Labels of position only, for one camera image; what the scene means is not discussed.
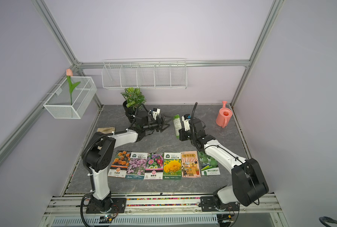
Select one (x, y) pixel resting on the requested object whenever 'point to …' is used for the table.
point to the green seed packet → (177, 124)
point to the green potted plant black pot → (134, 97)
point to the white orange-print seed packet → (190, 164)
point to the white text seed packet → (208, 166)
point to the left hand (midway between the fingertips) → (173, 122)
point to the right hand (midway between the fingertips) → (179, 130)
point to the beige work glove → (106, 130)
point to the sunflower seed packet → (172, 166)
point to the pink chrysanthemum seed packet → (154, 166)
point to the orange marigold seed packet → (119, 168)
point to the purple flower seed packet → (137, 165)
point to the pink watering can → (224, 116)
